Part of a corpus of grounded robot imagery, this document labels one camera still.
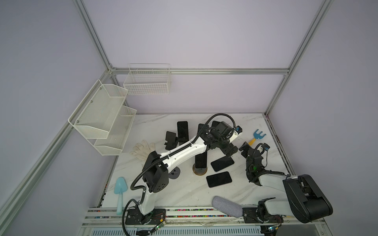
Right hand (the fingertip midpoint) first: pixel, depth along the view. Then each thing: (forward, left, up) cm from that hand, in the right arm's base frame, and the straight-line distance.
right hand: (245, 146), depth 91 cm
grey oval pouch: (-33, +16, -6) cm, 37 cm away
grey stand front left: (-15, +44, -4) cm, 47 cm away
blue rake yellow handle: (+13, -13, -8) cm, 20 cm away
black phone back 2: (+11, +28, +7) cm, 31 cm away
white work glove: (+3, +68, -8) cm, 69 cm away
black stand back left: (+5, +46, +1) cm, 47 cm away
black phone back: (+9, +40, +5) cm, 41 cm away
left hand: (-6, +13, +10) cm, 18 cm away
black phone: (-7, +15, -9) cm, 19 cm away
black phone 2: (-17, +18, -11) cm, 27 cm away
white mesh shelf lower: (+1, +81, +4) cm, 81 cm away
